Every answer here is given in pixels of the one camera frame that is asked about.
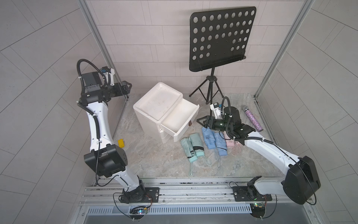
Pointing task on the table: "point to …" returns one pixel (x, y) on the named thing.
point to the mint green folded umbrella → (189, 150)
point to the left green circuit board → (138, 210)
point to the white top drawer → (180, 119)
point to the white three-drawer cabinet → (164, 112)
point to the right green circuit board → (258, 208)
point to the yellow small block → (120, 142)
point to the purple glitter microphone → (257, 126)
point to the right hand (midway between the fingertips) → (200, 122)
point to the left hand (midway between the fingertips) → (127, 83)
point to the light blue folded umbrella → (209, 136)
